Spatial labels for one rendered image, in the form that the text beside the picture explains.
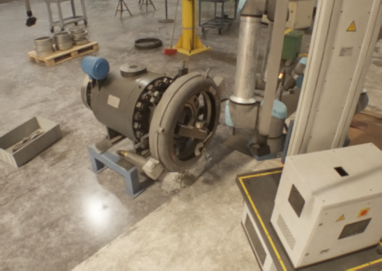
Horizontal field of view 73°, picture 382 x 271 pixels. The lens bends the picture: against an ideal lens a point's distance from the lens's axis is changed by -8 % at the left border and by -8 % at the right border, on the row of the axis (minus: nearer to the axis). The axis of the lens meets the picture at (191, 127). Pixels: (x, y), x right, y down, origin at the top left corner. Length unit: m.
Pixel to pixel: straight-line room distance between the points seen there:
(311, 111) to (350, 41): 0.38
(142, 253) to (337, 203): 1.30
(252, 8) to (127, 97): 1.12
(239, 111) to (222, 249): 0.98
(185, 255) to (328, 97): 1.34
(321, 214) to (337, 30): 0.81
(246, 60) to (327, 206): 0.80
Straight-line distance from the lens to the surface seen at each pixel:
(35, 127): 3.58
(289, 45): 5.09
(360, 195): 1.40
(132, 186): 2.34
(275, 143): 1.66
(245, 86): 1.54
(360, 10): 1.46
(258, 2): 1.49
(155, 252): 2.05
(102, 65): 2.22
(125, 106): 2.11
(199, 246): 2.06
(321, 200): 1.30
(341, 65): 1.50
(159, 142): 1.82
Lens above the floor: 1.72
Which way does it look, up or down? 33 degrees down
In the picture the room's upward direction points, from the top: straight up
